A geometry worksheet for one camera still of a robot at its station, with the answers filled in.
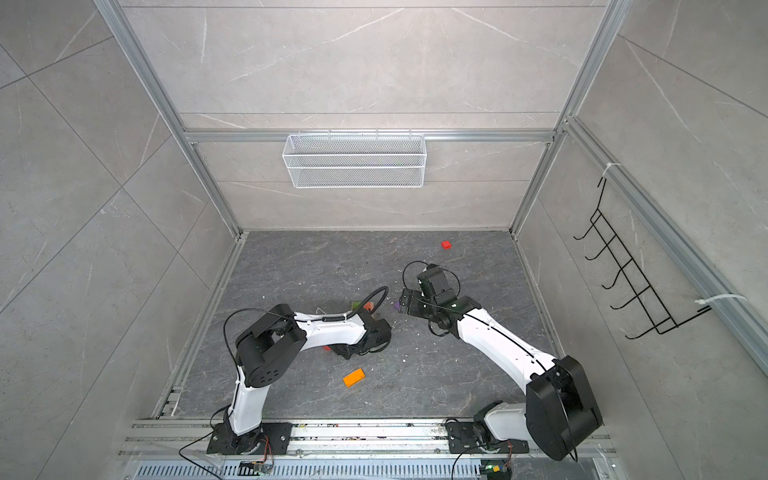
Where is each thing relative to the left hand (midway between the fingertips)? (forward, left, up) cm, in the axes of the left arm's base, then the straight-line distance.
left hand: (332, 335), depth 90 cm
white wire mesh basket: (+51, -9, +28) cm, 58 cm away
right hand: (+6, -24, +10) cm, 27 cm away
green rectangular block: (+11, -7, -1) cm, 13 cm away
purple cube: (+10, -21, -1) cm, 23 cm away
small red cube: (+36, -41, 0) cm, 55 cm away
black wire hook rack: (-13, -72, +31) cm, 80 cm away
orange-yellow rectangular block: (-13, -7, 0) cm, 15 cm away
